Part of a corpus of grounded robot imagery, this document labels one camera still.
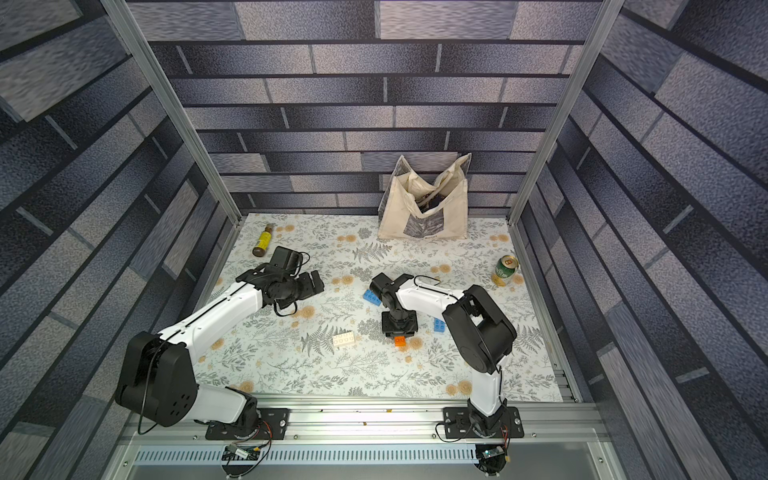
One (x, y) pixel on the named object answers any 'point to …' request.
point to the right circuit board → (493, 461)
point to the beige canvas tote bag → (413, 207)
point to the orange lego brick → (400, 341)
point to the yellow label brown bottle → (264, 241)
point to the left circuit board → (236, 452)
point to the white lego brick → (343, 339)
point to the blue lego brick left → (370, 296)
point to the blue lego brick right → (439, 325)
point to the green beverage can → (505, 266)
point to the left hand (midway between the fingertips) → (315, 286)
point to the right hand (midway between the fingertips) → (395, 332)
